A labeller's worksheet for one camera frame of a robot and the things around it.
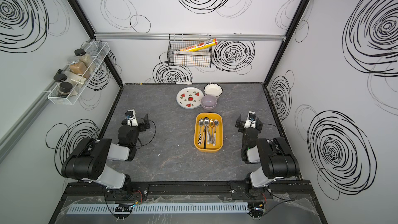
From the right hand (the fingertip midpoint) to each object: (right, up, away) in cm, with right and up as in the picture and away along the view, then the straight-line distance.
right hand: (251, 117), depth 88 cm
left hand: (-66, +1, +2) cm, 66 cm away
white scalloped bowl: (-19, +17, +27) cm, 37 cm away
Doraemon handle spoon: (-25, -4, +8) cm, 27 cm away
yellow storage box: (-18, -10, +6) cm, 21 cm away
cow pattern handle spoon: (-29, -5, +9) cm, 31 cm away
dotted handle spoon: (-19, -5, +9) cm, 22 cm away
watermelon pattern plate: (-37, +11, +24) cm, 45 cm away
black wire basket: (-29, +34, -1) cm, 44 cm away
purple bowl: (-24, +8, +17) cm, 30 cm away
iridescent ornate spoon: (-22, -5, +9) cm, 24 cm away
